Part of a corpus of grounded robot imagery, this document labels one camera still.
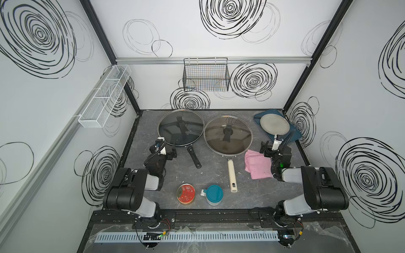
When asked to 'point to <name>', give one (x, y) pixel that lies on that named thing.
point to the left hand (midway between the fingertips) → (165, 142)
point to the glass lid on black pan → (184, 127)
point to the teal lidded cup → (214, 194)
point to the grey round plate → (275, 124)
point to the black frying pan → (191, 149)
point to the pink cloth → (258, 165)
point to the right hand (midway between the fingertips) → (271, 143)
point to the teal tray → (291, 135)
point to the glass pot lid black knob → (228, 135)
